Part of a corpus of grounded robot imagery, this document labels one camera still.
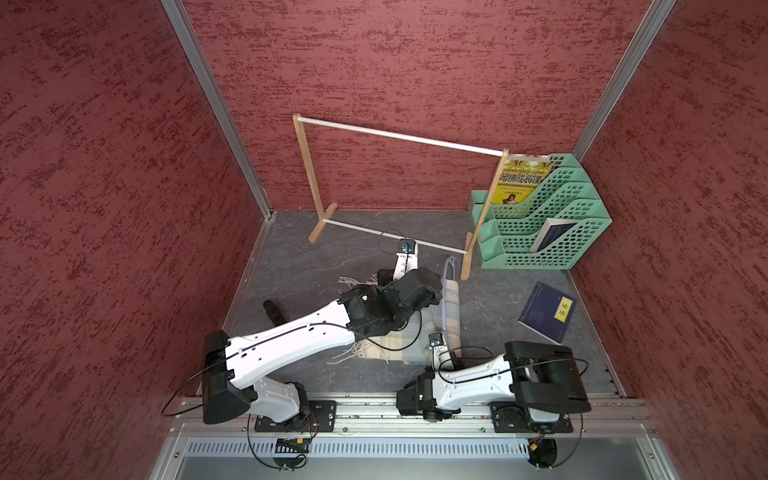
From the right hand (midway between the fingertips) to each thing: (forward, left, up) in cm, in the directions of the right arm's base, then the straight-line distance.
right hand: (452, 362), depth 82 cm
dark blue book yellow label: (+15, -33, -2) cm, 37 cm away
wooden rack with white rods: (+65, +6, +8) cm, 65 cm away
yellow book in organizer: (+59, -31, +18) cm, 69 cm away
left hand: (+12, +11, +25) cm, 30 cm away
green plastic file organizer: (+47, -42, +21) cm, 66 cm away
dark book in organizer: (+36, -35, +14) cm, 53 cm away
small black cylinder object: (+14, +53, +4) cm, 55 cm away
